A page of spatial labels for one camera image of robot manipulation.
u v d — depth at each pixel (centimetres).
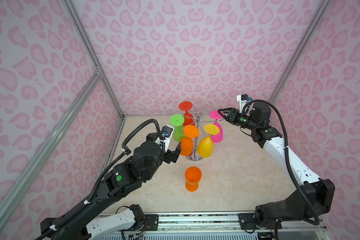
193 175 75
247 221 74
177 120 75
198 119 75
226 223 75
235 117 65
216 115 74
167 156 53
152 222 73
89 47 82
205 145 74
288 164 44
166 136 48
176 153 54
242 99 68
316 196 43
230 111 66
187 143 76
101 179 42
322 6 69
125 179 41
